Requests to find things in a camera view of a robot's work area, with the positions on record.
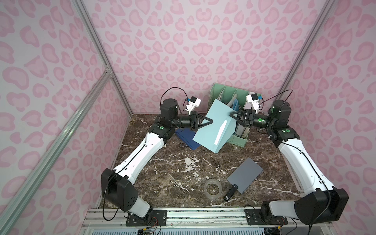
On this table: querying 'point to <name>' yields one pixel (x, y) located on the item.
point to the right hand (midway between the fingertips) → (229, 117)
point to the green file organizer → (236, 99)
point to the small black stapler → (231, 193)
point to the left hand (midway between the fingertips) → (212, 122)
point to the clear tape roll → (217, 182)
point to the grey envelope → (243, 176)
